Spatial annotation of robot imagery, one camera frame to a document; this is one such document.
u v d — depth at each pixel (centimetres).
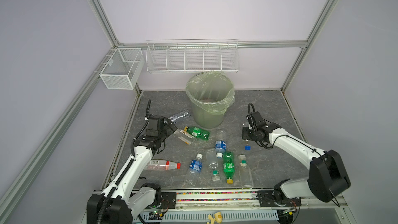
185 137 91
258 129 65
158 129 63
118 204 40
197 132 91
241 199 75
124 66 102
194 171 83
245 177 80
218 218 67
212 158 85
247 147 83
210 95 105
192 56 97
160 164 81
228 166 79
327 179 42
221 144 86
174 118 102
